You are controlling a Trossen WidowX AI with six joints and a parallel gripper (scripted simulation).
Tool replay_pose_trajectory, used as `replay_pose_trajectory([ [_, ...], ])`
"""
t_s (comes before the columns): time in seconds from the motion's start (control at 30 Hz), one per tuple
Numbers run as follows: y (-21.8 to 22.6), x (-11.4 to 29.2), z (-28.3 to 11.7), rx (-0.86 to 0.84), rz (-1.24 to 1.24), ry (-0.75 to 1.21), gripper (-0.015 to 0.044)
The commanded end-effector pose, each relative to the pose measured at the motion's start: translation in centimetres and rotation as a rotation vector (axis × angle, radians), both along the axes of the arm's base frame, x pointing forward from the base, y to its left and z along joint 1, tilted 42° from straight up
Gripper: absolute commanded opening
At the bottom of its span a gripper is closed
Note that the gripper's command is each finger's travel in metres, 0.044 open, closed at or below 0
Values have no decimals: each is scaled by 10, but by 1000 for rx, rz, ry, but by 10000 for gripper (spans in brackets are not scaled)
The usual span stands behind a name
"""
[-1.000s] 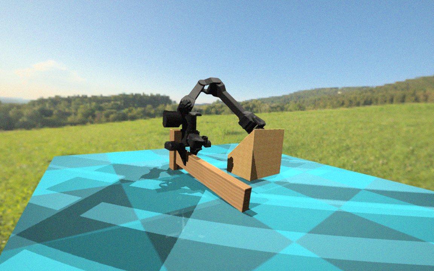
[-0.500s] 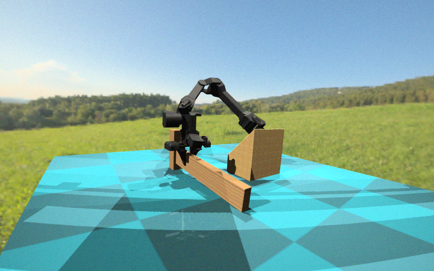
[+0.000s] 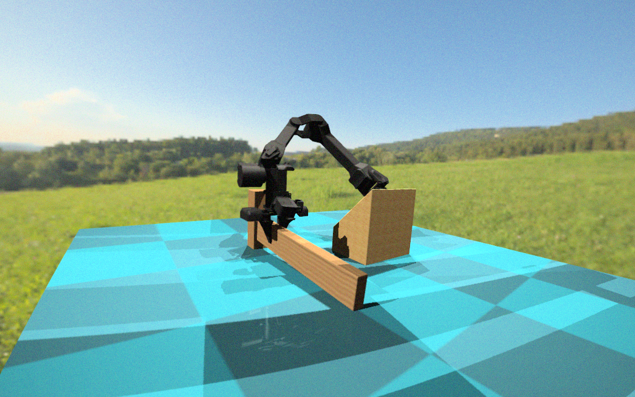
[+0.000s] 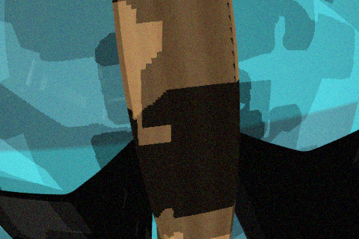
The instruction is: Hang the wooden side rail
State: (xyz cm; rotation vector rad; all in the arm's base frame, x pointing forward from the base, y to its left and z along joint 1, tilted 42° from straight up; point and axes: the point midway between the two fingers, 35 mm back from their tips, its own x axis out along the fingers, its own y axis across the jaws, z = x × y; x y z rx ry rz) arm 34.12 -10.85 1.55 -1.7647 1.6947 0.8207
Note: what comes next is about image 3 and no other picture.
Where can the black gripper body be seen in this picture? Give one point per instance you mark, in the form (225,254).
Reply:
(251,214)

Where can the dark brown wooden post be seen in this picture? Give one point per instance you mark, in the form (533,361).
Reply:
(256,198)

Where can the brown wooden rail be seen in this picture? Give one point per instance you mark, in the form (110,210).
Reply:
(340,279)

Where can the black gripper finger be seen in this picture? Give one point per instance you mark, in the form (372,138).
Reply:
(266,225)
(284,221)

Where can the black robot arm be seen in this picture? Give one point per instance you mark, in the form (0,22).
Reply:
(362,176)

